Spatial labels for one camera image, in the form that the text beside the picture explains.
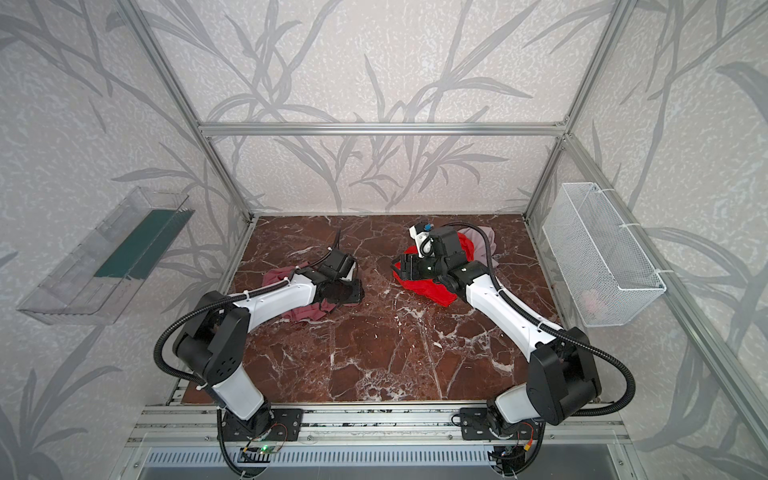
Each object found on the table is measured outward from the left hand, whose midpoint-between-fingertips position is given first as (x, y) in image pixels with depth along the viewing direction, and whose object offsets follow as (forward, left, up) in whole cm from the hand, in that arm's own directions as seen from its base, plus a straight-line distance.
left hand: (365, 285), depth 92 cm
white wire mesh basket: (-14, -54, +30) cm, 64 cm away
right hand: (+2, -11, +15) cm, 19 cm away
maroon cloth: (-19, +9, +21) cm, 30 cm away
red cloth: (+1, -20, -3) cm, 20 cm away
